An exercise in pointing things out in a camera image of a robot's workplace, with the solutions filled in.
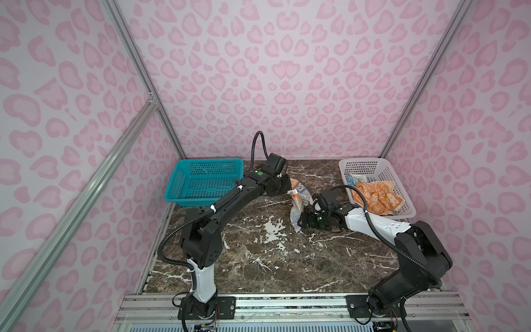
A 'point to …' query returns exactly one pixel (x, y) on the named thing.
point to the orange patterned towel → (380, 196)
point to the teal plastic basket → (202, 182)
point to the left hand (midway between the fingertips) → (291, 183)
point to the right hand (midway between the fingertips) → (306, 222)
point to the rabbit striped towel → (300, 198)
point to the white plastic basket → (376, 169)
